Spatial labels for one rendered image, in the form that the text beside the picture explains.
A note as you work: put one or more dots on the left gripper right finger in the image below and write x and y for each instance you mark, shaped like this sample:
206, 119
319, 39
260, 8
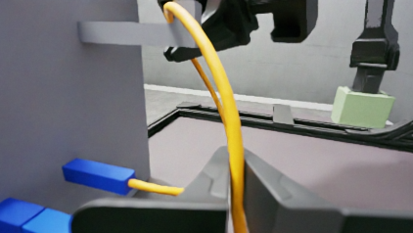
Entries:
275, 203

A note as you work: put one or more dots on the yellow patch cord with blue plugs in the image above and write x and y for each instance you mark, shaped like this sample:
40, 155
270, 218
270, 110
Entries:
51, 221

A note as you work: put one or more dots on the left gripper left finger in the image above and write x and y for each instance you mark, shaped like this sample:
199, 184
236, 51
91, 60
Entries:
208, 212

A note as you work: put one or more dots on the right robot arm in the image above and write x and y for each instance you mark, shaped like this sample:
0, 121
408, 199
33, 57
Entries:
375, 45

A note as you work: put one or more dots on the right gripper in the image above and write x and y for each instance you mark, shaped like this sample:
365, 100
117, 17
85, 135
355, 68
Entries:
229, 23

